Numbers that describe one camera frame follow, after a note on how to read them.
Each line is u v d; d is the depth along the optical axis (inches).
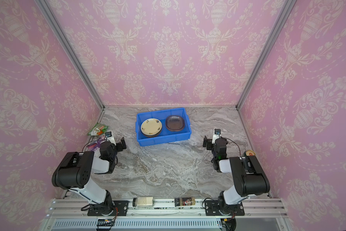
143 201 28.9
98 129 40.6
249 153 32.5
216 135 32.1
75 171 19.1
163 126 40.6
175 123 42.0
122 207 29.2
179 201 28.8
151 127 40.6
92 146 37.2
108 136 32.0
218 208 28.9
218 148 28.3
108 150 29.3
